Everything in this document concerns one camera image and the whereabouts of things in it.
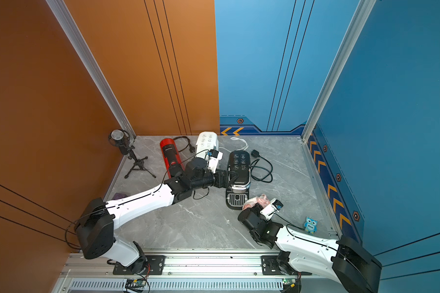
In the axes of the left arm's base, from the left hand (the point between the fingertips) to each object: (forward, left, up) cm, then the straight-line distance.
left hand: (233, 172), depth 77 cm
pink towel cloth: (-7, -14, -12) cm, 19 cm away
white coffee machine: (+17, +13, +1) cm, 21 cm away
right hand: (-7, -10, -17) cm, 21 cm away
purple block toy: (-3, +55, -17) cm, 58 cm away
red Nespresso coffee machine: (+13, +30, -3) cm, 33 cm away
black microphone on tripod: (+18, +54, +2) cm, 57 cm away
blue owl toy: (-15, -36, -20) cm, 44 cm away
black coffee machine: (-6, -2, -7) cm, 9 cm away
